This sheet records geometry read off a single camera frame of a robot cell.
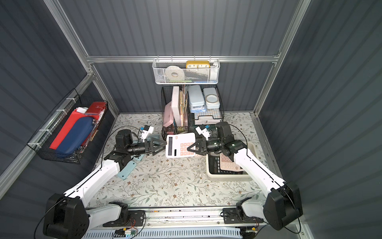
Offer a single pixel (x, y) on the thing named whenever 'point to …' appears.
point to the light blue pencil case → (196, 100)
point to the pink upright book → (175, 105)
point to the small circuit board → (125, 232)
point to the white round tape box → (211, 97)
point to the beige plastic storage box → (224, 176)
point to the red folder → (61, 134)
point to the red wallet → (96, 108)
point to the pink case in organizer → (168, 117)
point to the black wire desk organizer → (184, 108)
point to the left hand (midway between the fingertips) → (166, 148)
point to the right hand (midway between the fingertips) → (192, 152)
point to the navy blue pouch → (74, 137)
